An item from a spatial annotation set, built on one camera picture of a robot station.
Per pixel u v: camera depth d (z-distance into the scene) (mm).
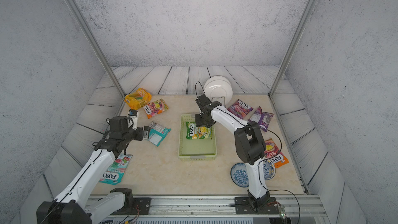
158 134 979
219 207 740
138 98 1138
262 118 1016
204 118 805
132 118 659
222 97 1025
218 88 1042
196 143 955
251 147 525
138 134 727
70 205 398
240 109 1107
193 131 981
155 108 1111
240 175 823
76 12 792
